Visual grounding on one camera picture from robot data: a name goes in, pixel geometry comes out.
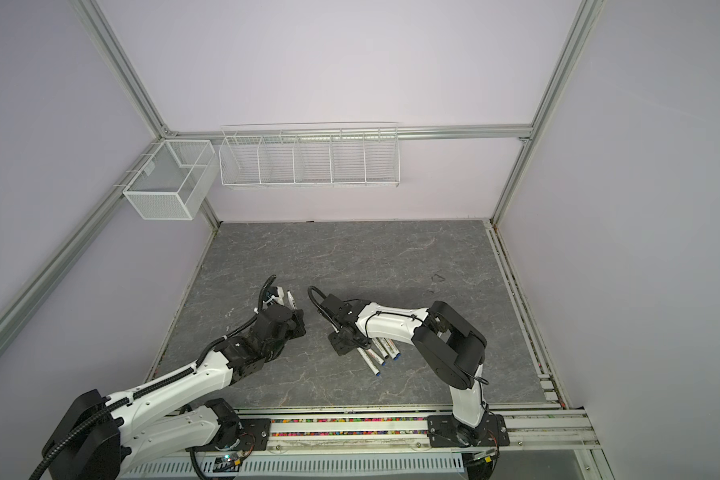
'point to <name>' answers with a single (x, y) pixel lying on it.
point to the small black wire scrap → (438, 276)
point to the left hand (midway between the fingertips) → (303, 315)
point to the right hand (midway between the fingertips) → (344, 345)
